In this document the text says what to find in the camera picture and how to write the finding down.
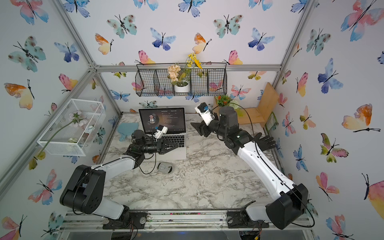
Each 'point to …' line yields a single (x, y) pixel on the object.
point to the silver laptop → (174, 118)
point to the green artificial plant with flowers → (226, 100)
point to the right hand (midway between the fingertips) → (197, 115)
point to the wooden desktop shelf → (268, 100)
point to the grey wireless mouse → (165, 167)
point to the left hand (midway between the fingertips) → (178, 146)
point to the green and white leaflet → (272, 122)
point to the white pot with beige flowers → (181, 84)
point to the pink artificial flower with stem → (76, 119)
